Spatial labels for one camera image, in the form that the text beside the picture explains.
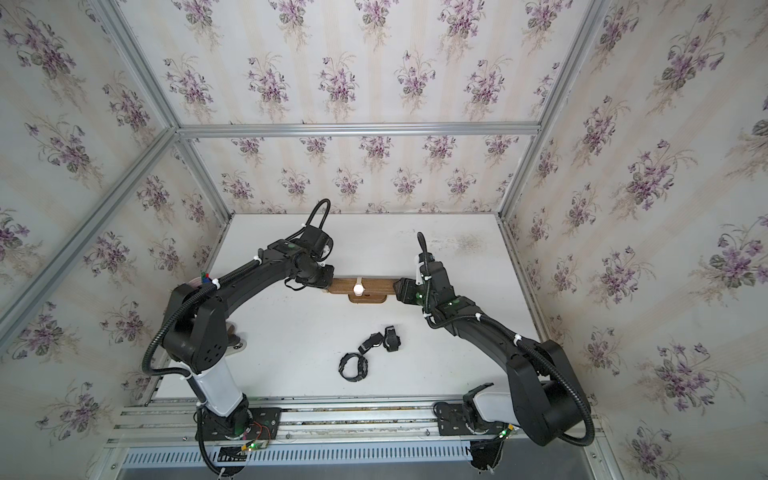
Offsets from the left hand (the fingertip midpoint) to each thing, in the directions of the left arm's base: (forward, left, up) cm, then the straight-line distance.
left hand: (328, 281), depth 91 cm
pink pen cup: (0, +35, +3) cm, 35 cm away
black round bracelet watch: (-24, -11, -4) cm, 27 cm away
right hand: (-3, -24, +3) cm, 24 cm away
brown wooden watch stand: (-3, -15, -1) cm, 15 cm away
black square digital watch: (-18, -19, -3) cm, 26 cm away
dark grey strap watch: (-16, -14, -7) cm, 23 cm away
